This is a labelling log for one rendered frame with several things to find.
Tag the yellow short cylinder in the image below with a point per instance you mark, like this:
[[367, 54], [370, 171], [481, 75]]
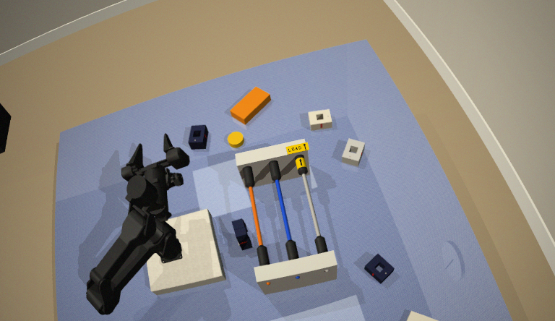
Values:
[[236, 139]]

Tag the orange rectangular block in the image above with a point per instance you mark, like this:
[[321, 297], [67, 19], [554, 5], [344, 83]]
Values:
[[249, 106]]

